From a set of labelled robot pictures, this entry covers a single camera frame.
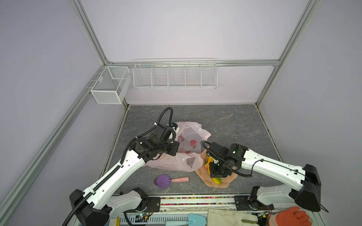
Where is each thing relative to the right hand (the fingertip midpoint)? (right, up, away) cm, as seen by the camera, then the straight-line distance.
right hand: (211, 177), depth 72 cm
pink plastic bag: (-11, +11, -4) cm, 17 cm away
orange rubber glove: (+39, -18, -4) cm, 43 cm away
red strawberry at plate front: (+2, +1, -6) cm, 6 cm away
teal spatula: (-9, -20, -3) cm, 22 cm away
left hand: (-18, +15, 0) cm, 24 cm away
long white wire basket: (-21, +62, +26) cm, 71 cm away
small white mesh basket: (-70, +56, +33) cm, 95 cm away
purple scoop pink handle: (-27, -6, +8) cm, 28 cm away
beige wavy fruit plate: (-3, -2, +9) cm, 10 cm away
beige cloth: (+3, -19, -2) cm, 20 cm away
